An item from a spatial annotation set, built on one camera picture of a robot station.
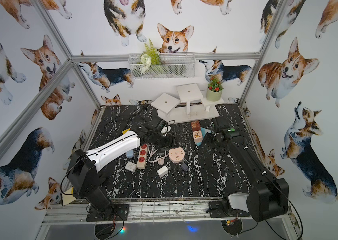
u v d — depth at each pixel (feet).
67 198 2.58
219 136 1.87
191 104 3.51
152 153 3.10
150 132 2.00
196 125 3.20
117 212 2.40
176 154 2.97
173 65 3.03
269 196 1.30
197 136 3.04
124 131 3.30
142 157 2.97
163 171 2.72
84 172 1.42
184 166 2.89
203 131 3.19
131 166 2.88
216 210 2.41
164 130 2.27
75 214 2.46
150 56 2.68
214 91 3.12
